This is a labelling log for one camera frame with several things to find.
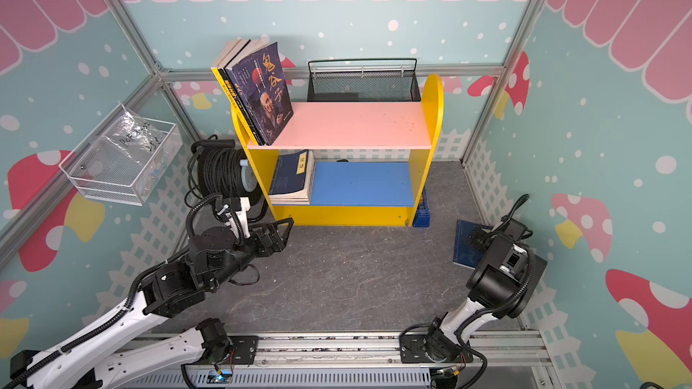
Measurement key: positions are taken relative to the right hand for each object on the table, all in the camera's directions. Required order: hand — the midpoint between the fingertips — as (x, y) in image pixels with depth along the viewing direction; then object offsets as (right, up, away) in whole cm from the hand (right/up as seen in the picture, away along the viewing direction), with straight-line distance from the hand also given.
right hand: (483, 239), depth 95 cm
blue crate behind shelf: (-22, +9, 0) cm, 23 cm away
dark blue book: (-8, -4, -4) cm, 10 cm away
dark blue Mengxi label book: (-63, +16, -10) cm, 66 cm away
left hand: (-64, +8, -29) cm, 70 cm away
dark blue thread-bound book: (-67, +14, -7) cm, 69 cm away
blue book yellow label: (-67, +23, -6) cm, 71 cm away
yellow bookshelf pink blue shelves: (-39, +32, +30) cm, 59 cm away
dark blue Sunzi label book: (-70, +15, -8) cm, 73 cm away
